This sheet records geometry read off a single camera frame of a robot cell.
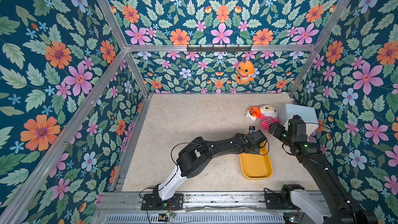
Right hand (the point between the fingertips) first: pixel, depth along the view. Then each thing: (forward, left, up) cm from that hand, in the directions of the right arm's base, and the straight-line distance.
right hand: (276, 127), depth 82 cm
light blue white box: (+10, -21, -1) cm, 23 cm away
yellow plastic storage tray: (-15, +9, -19) cm, 26 cm away
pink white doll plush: (+15, -2, -10) cm, 18 cm away
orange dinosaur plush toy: (+35, +14, +11) cm, 39 cm away
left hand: (-7, +8, -11) cm, 15 cm away
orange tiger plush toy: (+18, +7, -11) cm, 22 cm away
